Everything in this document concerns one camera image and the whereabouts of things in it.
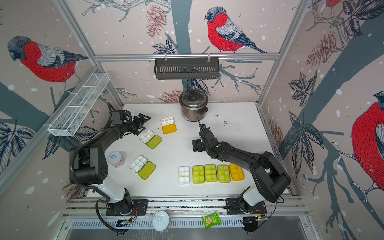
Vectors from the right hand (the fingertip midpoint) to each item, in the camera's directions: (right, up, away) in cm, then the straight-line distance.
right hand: (199, 139), depth 90 cm
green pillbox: (-33, -1, +10) cm, 35 cm away
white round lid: (-18, -33, -25) cm, 45 cm away
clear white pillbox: (-9, -19, -7) cm, 22 cm away
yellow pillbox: (-22, +8, +17) cm, 29 cm away
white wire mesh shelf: (-65, +15, -17) cm, 69 cm away
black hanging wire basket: (-9, +50, +16) cm, 53 cm away
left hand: (-31, +13, +2) cm, 34 cm away
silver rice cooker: (-4, +23, +7) cm, 24 cm away
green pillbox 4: (+14, -20, -5) cm, 25 cm away
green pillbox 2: (-34, -16, -3) cm, 38 cm away
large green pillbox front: (+6, -18, -6) cm, 20 cm away
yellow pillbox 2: (+21, -18, -6) cm, 28 cm away
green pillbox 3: (-1, -19, -7) cm, 20 cm away
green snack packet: (+5, -34, -22) cm, 41 cm away
